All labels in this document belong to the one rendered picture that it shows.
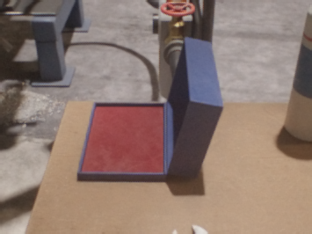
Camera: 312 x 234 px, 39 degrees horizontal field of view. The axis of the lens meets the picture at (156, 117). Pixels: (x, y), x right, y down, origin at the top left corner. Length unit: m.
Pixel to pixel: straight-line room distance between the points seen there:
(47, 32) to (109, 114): 0.97
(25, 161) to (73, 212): 0.84
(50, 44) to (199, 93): 1.17
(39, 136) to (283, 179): 0.99
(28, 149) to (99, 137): 0.79
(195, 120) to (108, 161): 0.14
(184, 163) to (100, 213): 0.11
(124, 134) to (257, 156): 0.18
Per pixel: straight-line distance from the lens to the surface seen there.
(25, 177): 1.30
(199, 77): 0.52
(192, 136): 0.51
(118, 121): 0.64
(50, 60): 1.65
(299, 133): 0.64
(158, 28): 1.02
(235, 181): 0.56
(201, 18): 0.91
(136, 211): 0.52
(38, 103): 1.59
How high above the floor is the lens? 0.85
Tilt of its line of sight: 35 degrees down
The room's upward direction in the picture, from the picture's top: straight up
